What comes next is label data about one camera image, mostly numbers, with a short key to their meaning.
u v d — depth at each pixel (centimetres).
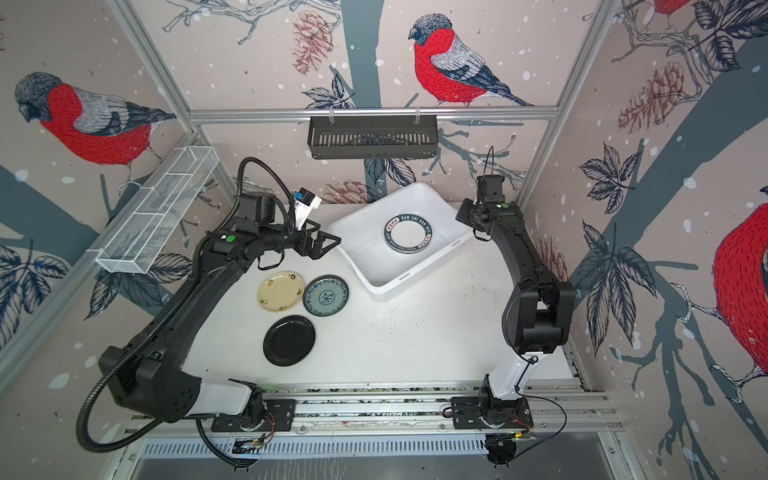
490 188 68
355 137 107
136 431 42
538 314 47
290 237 63
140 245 71
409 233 111
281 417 73
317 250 67
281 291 97
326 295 95
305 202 65
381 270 104
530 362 53
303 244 66
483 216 64
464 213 81
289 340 86
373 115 90
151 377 38
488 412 67
